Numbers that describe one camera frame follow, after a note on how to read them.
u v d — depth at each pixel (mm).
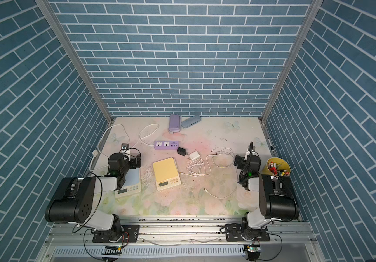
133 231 738
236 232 736
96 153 1040
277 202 450
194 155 990
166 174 902
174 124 1162
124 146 818
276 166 845
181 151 999
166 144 1029
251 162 717
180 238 736
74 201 451
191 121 1155
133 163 857
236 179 933
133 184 865
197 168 943
